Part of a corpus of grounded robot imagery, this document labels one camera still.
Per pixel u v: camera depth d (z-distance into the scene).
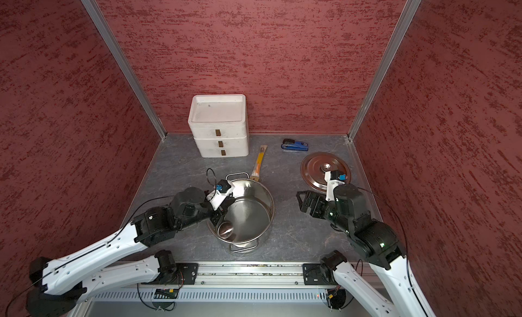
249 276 0.75
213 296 0.77
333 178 0.56
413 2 0.71
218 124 0.92
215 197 0.57
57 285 0.39
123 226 0.46
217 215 0.58
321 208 0.55
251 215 0.89
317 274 0.74
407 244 0.42
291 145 1.14
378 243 0.40
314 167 1.05
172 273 0.66
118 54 0.85
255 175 1.01
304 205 0.55
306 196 0.55
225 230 0.79
